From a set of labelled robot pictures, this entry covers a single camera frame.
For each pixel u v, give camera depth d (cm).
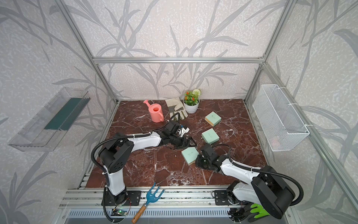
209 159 67
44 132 64
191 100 101
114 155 49
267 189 42
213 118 106
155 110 99
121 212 71
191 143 79
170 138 75
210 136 96
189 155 87
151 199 74
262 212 68
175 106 116
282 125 62
